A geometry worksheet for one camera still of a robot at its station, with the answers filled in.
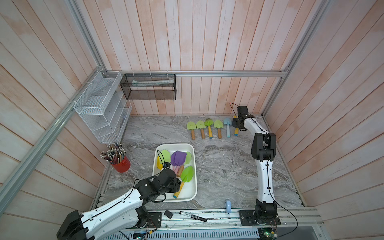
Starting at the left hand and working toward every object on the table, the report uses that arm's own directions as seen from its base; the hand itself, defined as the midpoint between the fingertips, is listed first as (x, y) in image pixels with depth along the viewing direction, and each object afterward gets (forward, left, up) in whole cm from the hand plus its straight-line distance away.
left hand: (176, 185), depth 80 cm
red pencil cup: (+12, +32, +12) cm, 36 cm away
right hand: (+50, -44, -3) cm, 66 cm away
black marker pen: (-14, -10, -5) cm, 18 cm away
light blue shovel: (+51, -38, -3) cm, 63 cm away
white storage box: (-2, -7, -5) cm, 9 cm away
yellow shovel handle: (+7, -6, -5) cm, 10 cm away
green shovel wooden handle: (+38, -10, -4) cm, 40 cm away
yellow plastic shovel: (+41, -42, -2) cm, 59 cm away
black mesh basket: (+62, +21, +20) cm, 69 cm away
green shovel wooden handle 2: (+39, -17, -4) cm, 42 cm away
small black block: (-13, +3, -6) cm, 14 cm away
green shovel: (+49, -31, -5) cm, 58 cm away
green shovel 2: (+20, +9, -4) cm, 22 cm away
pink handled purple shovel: (+18, 0, -3) cm, 18 cm away
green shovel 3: (+18, -6, -3) cm, 19 cm away
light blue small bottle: (-9, -28, -3) cm, 30 cm away
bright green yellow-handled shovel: (+49, -23, -3) cm, 54 cm away
